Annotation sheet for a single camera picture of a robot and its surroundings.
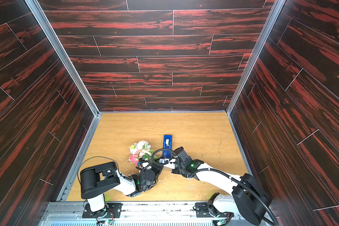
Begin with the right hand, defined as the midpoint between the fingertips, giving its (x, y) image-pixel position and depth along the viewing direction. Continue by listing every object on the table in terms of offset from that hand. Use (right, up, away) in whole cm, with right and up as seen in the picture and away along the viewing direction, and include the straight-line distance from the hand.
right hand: (174, 158), depth 87 cm
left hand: (-5, 0, -3) cm, 6 cm away
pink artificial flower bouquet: (-20, +6, -6) cm, 22 cm away
